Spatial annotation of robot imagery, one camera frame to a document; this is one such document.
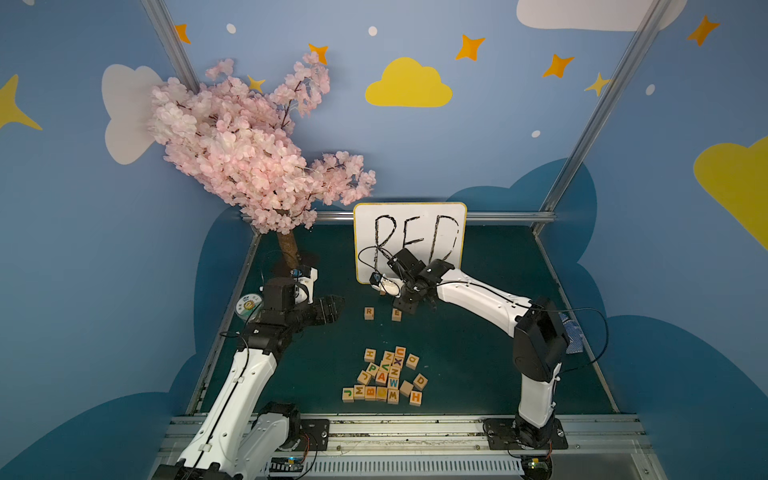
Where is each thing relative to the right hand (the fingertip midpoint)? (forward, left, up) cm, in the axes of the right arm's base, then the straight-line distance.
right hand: (404, 294), depth 89 cm
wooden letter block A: (-22, +5, -8) cm, 24 cm away
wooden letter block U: (-15, +1, -8) cm, 17 cm away
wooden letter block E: (-3, +2, -8) cm, 9 cm away
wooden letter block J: (-28, +14, -8) cm, 32 cm away
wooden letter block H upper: (-16, +10, -8) cm, 21 cm away
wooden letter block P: (-21, +8, -7) cm, 23 cm away
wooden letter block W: (-24, +2, -8) cm, 25 cm away
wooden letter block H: (-27, -4, -8) cm, 29 cm away
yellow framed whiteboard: (+17, -9, +11) cm, 22 cm away
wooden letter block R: (-3, +11, -9) cm, 14 cm away
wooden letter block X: (-18, +1, -8) cm, 19 cm away
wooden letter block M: (-27, +2, -8) cm, 28 cm away
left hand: (-8, +19, +9) cm, 22 cm away
